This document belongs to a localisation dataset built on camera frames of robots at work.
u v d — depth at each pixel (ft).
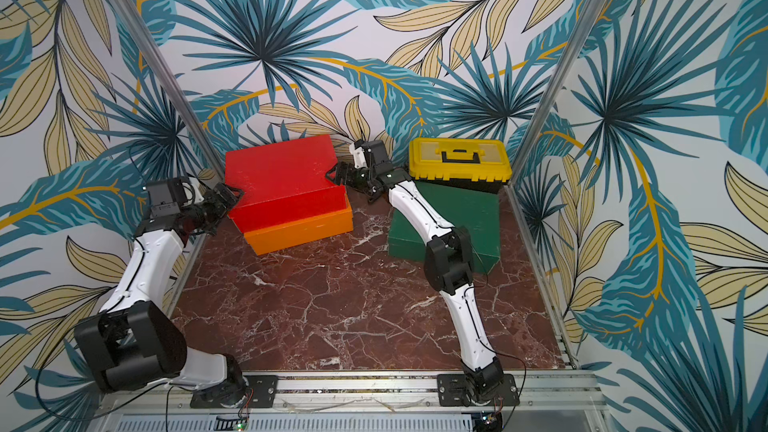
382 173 2.45
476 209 3.19
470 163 3.37
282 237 2.93
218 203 2.40
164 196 2.01
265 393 2.39
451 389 2.41
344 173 2.72
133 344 1.53
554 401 2.40
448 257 1.93
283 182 2.81
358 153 2.81
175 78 2.97
